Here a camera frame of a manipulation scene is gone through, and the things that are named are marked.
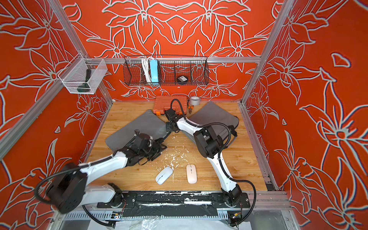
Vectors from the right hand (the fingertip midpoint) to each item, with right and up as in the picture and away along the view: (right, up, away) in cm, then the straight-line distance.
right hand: (170, 126), depth 103 cm
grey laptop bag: (-17, +2, +2) cm, 17 cm away
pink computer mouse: (+15, -26, -24) cm, 38 cm away
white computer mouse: (-1, -26, -24) cm, 36 cm away
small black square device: (+9, +33, -7) cm, 35 cm away
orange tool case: (-7, +17, +10) cm, 21 cm away
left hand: (-1, -12, -19) cm, 23 cm away
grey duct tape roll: (+20, +20, +12) cm, 30 cm away
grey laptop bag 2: (+33, +9, +9) cm, 36 cm away
